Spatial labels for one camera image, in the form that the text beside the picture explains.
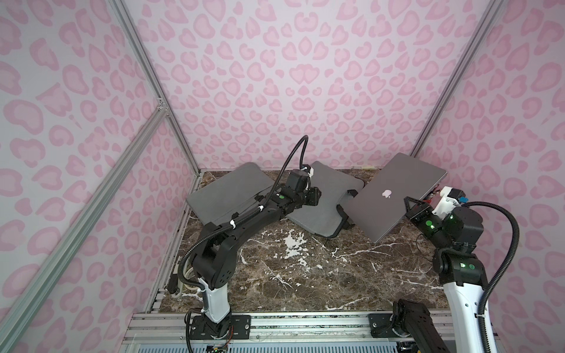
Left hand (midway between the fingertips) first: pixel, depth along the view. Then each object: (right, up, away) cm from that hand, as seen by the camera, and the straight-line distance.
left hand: (321, 193), depth 86 cm
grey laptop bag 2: (+3, -11, +12) cm, 17 cm away
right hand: (+23, -1, -18) cm, 29 cm away
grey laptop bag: (-41, -1, +25) cm, 48 cm away
